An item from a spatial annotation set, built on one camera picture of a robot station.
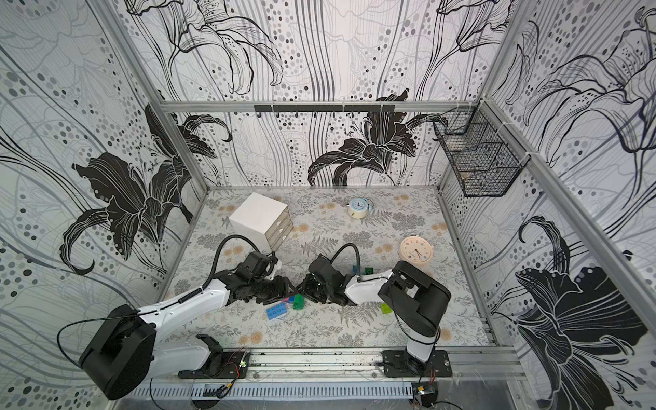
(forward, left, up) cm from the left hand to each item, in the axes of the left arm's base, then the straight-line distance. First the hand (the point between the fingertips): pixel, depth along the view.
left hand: (293, 299), depth 83 cm
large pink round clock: (+19, -44, +1) cm, 48 cm away
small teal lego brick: (+12, -21, -1) cm, 24 cm away
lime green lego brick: (-2, -30, 0) cm, 30 cm away
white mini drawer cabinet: (+24, +12, +10) cm, 29 cm away
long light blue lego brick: (-3, +5, -2) cm, 6 cm away
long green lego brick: (-1, -2, 0) cm, 2 cm away
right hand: (+4, -1, -2) cm, 5 cm away
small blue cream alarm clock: (+39, -23, +1) cm, 46 cm away
